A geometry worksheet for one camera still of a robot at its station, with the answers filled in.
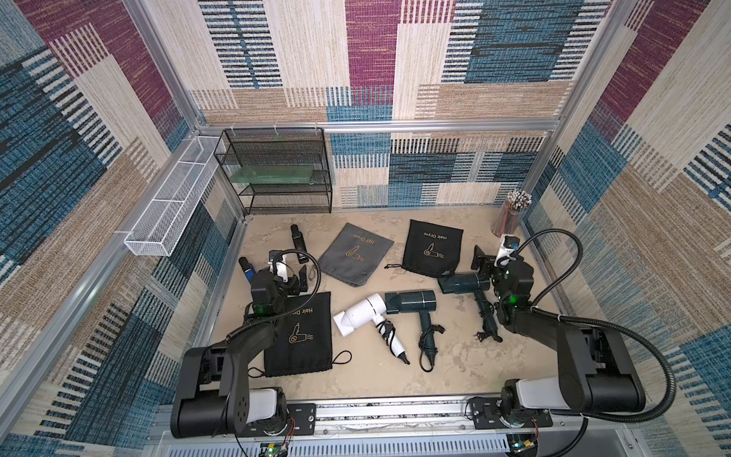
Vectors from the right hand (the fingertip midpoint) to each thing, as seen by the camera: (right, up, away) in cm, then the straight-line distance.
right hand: (493, 251), depth 90 cm
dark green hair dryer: (-5, -10, +2) cm, 11 cm away
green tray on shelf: (-71, +26, +7) cm, 75 cm away
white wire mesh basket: (-106, +12, +6) cm, 107 cm away
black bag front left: (-59, -27, -3) cm, 65 cm away
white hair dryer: (-39, -17, -2) cm, 43 cm away
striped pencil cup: (+10, +12, +13) cm, 20 cm away
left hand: (-63, -4, 0) cm, 63 cm away
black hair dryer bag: (-16, 0, +18) cm, 24 cm away
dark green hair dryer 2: (-24, -15, -1) cm, 28 cm away
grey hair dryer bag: (-45, -2, +15) cm, 47 cm away
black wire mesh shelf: (-76, +25, +27) cm, 85 cm away
